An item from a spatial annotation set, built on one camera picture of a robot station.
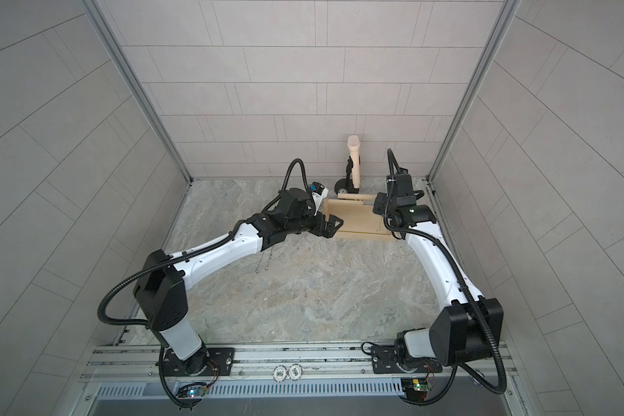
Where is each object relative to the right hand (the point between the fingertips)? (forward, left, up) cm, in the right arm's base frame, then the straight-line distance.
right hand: (381, 197), depth 82 cm
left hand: (-6, +15, -2) cm, 16 cm away
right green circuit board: (-47, -2, -23) cm, 52 cm away
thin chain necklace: (-9, +42, -20) cm, 47 cm away
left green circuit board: (-46, +55, -18) cm, 73 cm away
